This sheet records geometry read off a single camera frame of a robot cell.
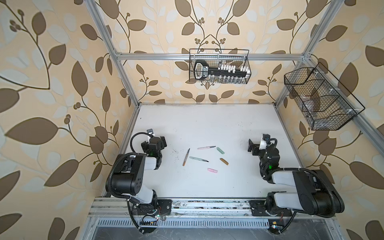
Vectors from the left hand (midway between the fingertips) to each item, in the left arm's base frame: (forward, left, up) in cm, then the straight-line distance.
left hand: (154, 137), depth 94 cm
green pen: (-11, -29, -6) cm, 32 cm away
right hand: (-2, -65, +2) cm, 65 cm away
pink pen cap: (-18, -37, -6) cm, 42 cm away
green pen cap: (-5, -42, -5) cm, 43 cm away
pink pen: (-3, -31, -6) cm, 32 cm away
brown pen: (-10, -21, -6) cm, 24 cm away
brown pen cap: (-11, -45, -7) cm, 47 cm away
